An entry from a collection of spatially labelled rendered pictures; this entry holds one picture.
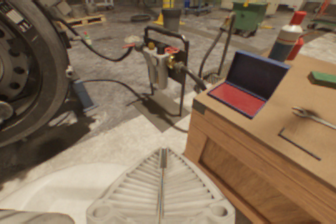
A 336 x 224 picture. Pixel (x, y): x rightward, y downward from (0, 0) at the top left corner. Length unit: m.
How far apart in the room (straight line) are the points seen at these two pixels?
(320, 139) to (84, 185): 0.65
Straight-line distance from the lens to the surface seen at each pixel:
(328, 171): 0.46
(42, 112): 0.84
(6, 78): 0.90
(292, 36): 0.66
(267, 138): 0.42
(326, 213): 0.52
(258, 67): 0.55
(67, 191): 0.52
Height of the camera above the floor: 0.75
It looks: 45 degrees down
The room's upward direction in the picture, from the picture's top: 1 degrees counter-clockwise
